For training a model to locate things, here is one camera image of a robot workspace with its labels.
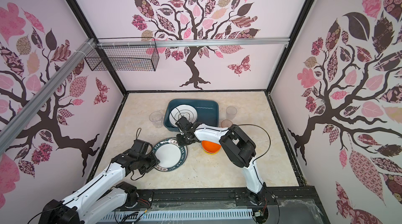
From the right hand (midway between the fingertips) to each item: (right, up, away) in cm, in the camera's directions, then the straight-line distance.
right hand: (179, 141), depth 91 cm
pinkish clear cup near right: (+30, +10, +9) cm, 32 cm away
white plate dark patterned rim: (-4, -8, -3) cm, 9 cm away
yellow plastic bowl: (+19, -5, -7) cm, 21 cm away
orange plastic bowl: (+19, -2, -6) cm, 20 cm away
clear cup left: (-16, +12, +10) cm, 23 cm away
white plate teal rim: (0, +18, +17) cm, 24 cm away
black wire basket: (-25, +54, +4) cm, 59 cm away
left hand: (-9, -11, -8) cm, 17 cm away
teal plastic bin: (+18, +17, +16) cm, 29 cm away
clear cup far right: (+33, +17, +10) cm, 38 cm away
